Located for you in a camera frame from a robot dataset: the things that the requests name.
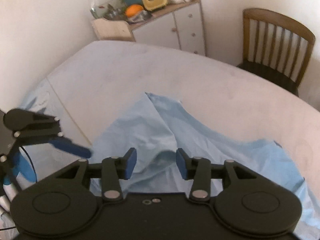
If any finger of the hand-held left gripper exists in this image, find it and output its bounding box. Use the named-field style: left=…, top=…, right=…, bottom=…
left=0, top=144, right=23, bottom=180
left=15, top=114, right=92, bottom=158

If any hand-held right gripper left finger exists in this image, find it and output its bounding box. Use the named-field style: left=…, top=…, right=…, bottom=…
left=55, top=148, right=138, bottom=203

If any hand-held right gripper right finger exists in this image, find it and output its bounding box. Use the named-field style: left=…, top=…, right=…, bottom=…
left=175, top=148, right=258, bottom=202

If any light blue garment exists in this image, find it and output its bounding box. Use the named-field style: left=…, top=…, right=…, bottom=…
left=89, top=92, right=313, bottom=230

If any person's left forearm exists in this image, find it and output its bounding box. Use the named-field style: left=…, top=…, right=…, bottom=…
left=0, top=152, right=37, bottom=220

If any white tablecloth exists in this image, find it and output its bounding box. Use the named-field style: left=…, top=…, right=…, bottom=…
left=19, top=40, right=320, bottom=240

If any light wooden box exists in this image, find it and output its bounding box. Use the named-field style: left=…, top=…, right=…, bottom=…
left=91, top=19, right=134, bottom=42

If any wooden chair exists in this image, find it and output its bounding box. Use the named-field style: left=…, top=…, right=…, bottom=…
left=236, top=8, right=316, bottom=97

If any white drawer cabinet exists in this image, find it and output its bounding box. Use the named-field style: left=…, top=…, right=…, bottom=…
left=91, top=0, right=207, bottom=55

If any glass fish bowl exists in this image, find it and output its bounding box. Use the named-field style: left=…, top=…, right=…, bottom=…
left=90, top=0, right=128, bottom=20

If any orange ball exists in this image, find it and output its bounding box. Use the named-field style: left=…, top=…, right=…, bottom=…
left=125, top=4, right=144, bottom=18

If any black cable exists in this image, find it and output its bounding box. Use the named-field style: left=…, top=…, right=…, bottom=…
left=20, top=145, right=38, bottom=180

